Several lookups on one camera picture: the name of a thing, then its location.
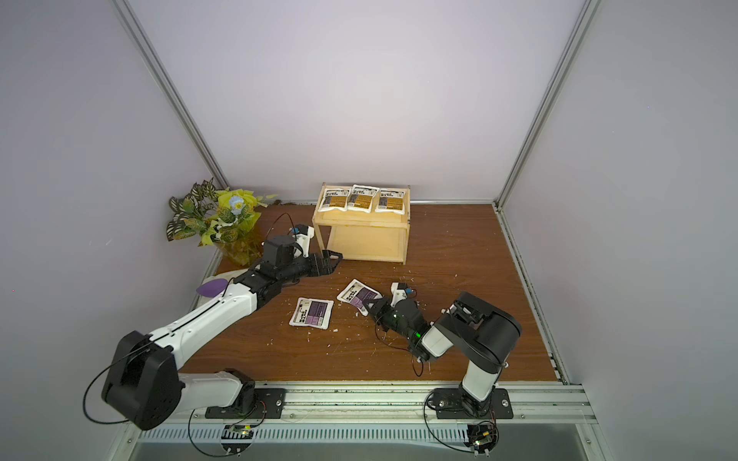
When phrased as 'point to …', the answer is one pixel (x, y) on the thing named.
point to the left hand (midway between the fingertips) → (336, 257)
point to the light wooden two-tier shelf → (378, 236)
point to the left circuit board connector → (236, 431)
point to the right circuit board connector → (482, 437)
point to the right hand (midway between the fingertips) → (360, 299)
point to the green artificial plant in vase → (225, 217)
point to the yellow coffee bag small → (391, 200)
